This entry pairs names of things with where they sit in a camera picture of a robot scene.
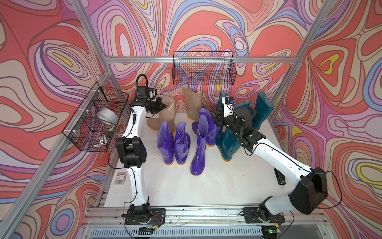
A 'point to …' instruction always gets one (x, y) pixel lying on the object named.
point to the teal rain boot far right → (263, 108)
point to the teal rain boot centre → (244, 104)
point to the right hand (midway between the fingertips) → (213, 113)
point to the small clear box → (120, 178)
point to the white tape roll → (108, 115)
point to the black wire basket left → (93, 124)
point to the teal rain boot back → (223, 94)
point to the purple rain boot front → (198, 163)
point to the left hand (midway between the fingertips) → (167, 104)
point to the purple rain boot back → (213, 130)
